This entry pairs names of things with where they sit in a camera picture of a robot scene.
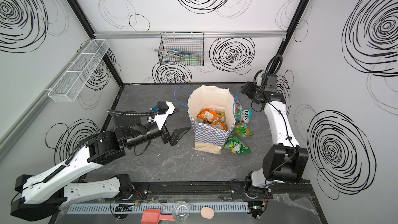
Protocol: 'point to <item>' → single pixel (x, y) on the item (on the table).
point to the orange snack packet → (212, 117)
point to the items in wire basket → (183, 57)
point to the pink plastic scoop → (154, 216)
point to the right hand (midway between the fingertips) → (244, 88)
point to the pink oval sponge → (207, 212)
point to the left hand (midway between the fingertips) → (184, 118)
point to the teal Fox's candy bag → (241, 114)
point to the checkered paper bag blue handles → (208, 138)
